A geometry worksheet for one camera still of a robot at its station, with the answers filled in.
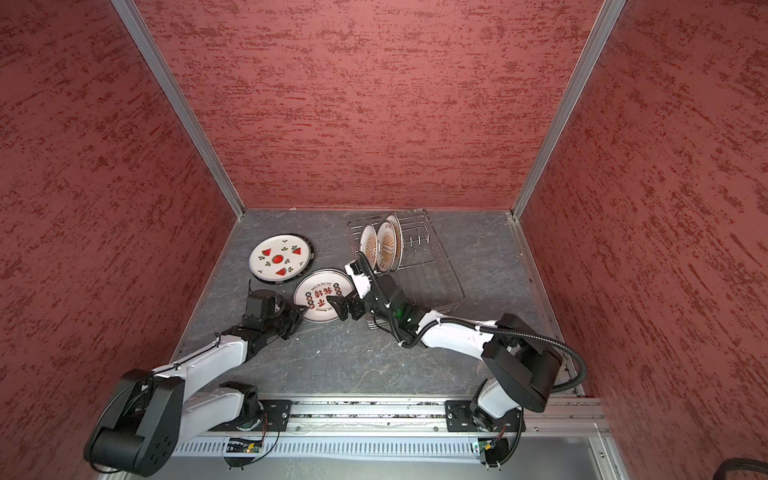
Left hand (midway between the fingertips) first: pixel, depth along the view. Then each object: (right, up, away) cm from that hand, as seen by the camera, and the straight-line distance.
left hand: (310, 312), depth 89 cm
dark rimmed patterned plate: (-15, +16, +14) cm, 26 cm away
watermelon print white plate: (-15, +16, +14) cm, 26 cm away
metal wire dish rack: (+37, +11, +13) cm, 41 cm away
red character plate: (-1, +6, +7) cm, 10 cm away
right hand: (+11, +7, -11) cm, 17 cm away
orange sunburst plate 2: (+24, +21, +6) cm, 33 cm away
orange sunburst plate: (+17, +20, +9) cm, 28 cm away
